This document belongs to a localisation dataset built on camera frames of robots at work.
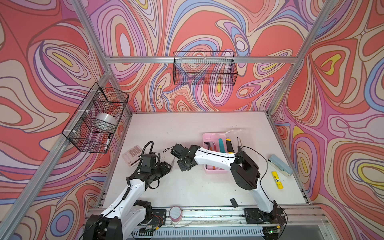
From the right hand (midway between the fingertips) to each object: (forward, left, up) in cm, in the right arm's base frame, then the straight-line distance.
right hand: (187, 167), depth 89 cm
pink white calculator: (+8, +35, +1) cm, 36 cm away
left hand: (-1, +10, +3) cm, 11 cm away
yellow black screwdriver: (+7, -30, +10) cm, 33 cm away
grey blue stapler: (-2, -54, +2) cm, 54 cm away
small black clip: (-20, -25, -2) cm, 32 cm away
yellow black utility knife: (+10, -26, +6) cm, 29 cm away
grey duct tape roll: (+9, +38, +33) cm, 51 cm away
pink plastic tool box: (+19, -18, +3) cm, 26 cm away
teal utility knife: (+10, -22, +6) cm, 24 cm away
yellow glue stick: (-10, -51, -1) cm, 52 cm away
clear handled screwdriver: (+3, +10, 0) cm, 10 cm away
